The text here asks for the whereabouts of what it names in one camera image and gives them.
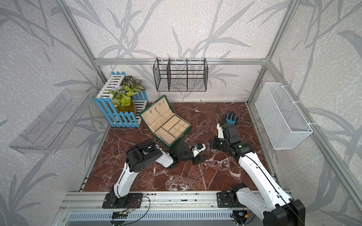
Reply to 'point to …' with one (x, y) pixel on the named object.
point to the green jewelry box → (167, 126)
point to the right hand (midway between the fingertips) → (208, 140)
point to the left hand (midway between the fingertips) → (206, 155)
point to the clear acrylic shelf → (45, 134)
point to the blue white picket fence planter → (122, 119)
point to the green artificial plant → (122, 93)
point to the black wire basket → (181, 74)
